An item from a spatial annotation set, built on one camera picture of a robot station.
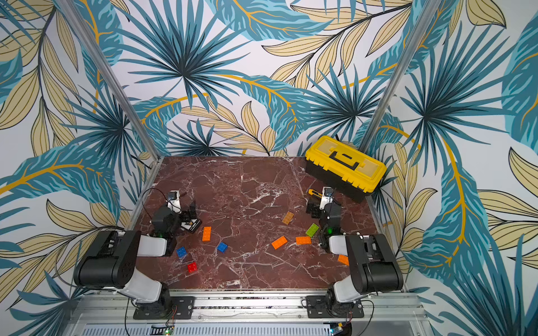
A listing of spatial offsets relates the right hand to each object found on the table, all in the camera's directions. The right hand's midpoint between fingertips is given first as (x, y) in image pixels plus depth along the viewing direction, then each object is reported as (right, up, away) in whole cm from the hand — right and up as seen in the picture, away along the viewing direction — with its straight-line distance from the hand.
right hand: (323, 197), depth 92 cm
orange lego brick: (+7, -25, -7) cm, 26 cm away
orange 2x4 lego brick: (-51, -16, -2) cm, 53 cm away
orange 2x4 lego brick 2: (-19, -19, -3) cm, 27 cm away
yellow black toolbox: (+11, +14, +2) cm, 18 cm away
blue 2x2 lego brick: (-59, -21, -9) cm, 63 cm away
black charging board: (-58, -12, 0) cm, 59 cm away
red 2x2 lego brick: (-54, -26, -11) cm, 61 cm away
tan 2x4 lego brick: (-15, -10, +4) cm, 18 cm away
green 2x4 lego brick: (-5, -14, 0) cm, 15 cm away
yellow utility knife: (-3, +2, +12) cm, 12 cm away
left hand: (-61, -2, +1) cm, 61 cm away
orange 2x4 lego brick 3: (-10, -18, -4) cm, 20 cm away
